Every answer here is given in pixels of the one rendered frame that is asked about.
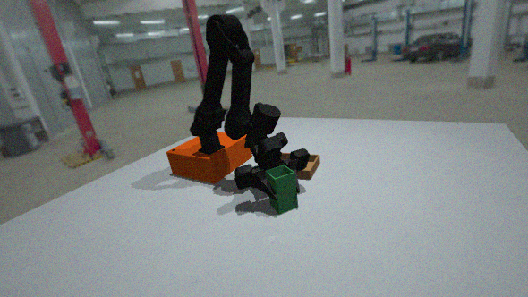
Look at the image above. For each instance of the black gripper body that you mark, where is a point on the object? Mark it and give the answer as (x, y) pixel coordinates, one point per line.
(243, 173)

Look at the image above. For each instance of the green square cup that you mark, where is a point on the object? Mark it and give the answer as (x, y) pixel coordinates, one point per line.
(282, 180)

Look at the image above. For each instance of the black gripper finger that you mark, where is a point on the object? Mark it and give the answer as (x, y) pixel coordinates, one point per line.
(260, 181)
(294, 166)

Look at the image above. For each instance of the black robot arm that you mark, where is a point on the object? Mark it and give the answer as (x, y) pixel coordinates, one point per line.
(223, 33)

